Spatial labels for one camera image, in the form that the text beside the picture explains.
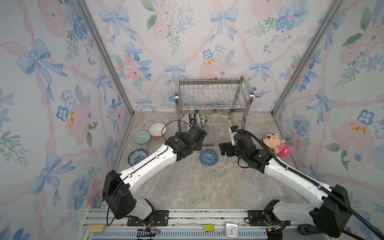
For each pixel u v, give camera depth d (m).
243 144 0.59
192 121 0.66
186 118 1.00
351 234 0.42
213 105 1.13
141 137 1.01
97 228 0.70
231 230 0.69
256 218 0.74
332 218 0.38
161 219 0.74
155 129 1.07
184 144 0.54
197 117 1.00
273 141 0.95
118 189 0.40
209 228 0.69
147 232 0.73
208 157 0.95
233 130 0.70
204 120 1.09
